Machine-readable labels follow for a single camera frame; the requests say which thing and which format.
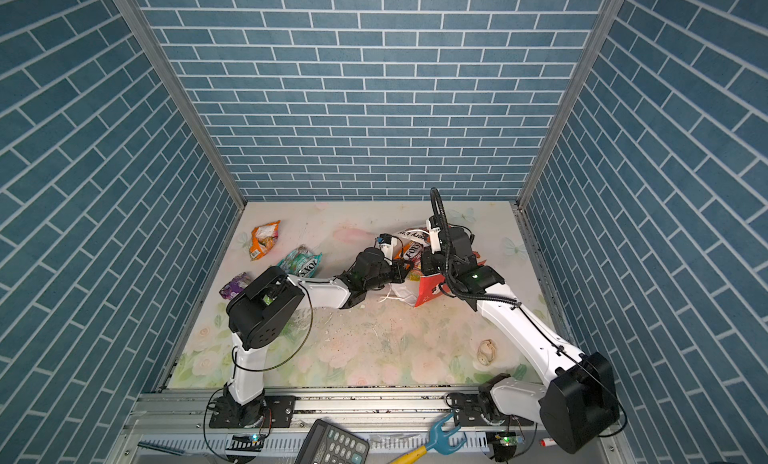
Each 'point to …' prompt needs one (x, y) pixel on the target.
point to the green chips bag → (266, 299)
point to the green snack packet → (300, 261)
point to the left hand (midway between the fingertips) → (415, 265)
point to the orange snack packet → (263, 239)
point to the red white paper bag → (420, 289)
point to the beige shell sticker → (487, 351)
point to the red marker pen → (546, 442)
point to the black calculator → (327, 443)
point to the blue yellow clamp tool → (441, 443)
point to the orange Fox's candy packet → (413, 254)
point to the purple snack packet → (233, 287)
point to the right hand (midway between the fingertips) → (424, 244)
